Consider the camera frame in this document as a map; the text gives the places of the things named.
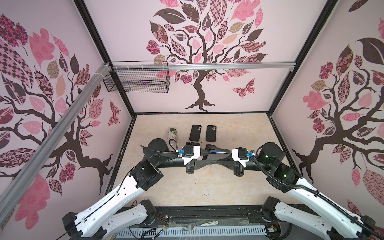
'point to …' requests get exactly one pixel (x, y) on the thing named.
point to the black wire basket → (138, 81)
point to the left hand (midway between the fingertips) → (215, 159)
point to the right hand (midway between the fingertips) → (218, 157)
